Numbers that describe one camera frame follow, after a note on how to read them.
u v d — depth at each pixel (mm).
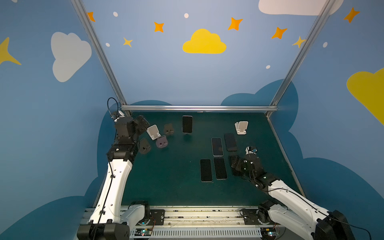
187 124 1021
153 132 1017
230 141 1044
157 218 735
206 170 904
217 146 1013
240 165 765
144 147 957
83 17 717
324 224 415
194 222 733
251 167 642
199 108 1325
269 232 714
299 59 885
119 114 625
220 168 902
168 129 1050
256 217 746
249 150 775
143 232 710
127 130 514
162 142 991
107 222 371
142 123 662
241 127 1070
